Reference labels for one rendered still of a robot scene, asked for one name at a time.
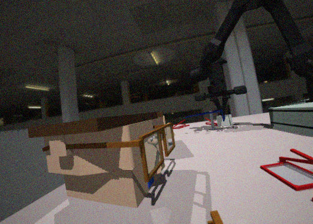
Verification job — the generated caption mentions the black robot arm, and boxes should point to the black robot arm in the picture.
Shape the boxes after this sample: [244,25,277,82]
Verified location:
[190,0,313,103]

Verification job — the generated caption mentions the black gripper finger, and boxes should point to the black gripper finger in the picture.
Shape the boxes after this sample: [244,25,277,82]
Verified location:
[210,98,221,110]
[222,97,231,116]

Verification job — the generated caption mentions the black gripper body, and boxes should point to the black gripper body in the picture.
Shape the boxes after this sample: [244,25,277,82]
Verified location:
[194,75,247,101]

